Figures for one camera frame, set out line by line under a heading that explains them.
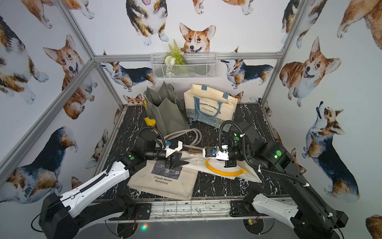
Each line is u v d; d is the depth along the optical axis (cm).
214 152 47
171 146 57
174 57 82
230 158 51
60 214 38
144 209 74
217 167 68
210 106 96
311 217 37
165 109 92
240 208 75
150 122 110
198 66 92
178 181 82
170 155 60
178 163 66
